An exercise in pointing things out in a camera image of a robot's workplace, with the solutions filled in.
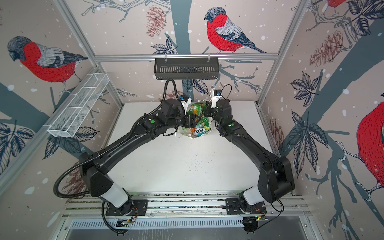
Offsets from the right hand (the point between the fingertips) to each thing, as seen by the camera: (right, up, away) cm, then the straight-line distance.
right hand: (205, 103), depth 80 cm
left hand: (-5, -8, -8) cm, 12 cm away
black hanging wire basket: (-14, +27, +26) cm, 40 cm away
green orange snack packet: (-3, -4, +1) cm, 5 cm away
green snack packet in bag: (0, -11, +2) cm, 12 cm away
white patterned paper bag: (-4, -16, +7) cm, 18 cm away
